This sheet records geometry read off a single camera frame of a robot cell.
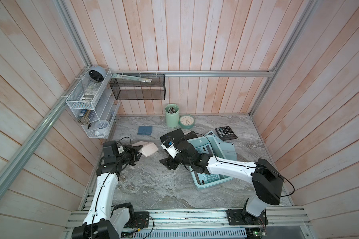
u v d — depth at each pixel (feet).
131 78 2.97
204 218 2.46
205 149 3.02
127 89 3.51
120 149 2.14
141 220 2.38
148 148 2.65
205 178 2.68
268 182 1.46
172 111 3.29
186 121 3.71
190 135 3.32
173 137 3.31
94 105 2.30
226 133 3.51
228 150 3.20
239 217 2.37
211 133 3.41
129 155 2.28
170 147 2.25
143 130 3.61
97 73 2.62
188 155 2.04
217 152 2.84
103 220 1.31
